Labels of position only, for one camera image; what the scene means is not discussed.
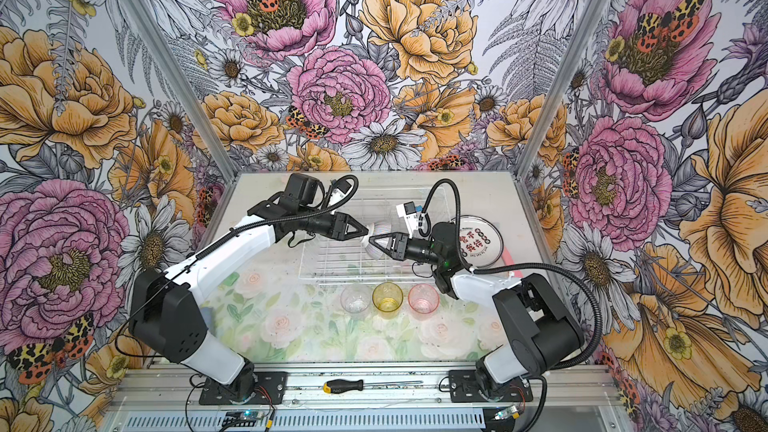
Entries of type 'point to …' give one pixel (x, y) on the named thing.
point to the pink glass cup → (423, 301)
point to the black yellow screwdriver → (343, 385)
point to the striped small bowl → (376, 229)
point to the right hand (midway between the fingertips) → (372, 248)
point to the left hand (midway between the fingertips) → (361, 239)
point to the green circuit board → (241, 418)
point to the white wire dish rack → (355, 260)
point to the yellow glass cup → (387, 298)
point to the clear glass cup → (355, 299)
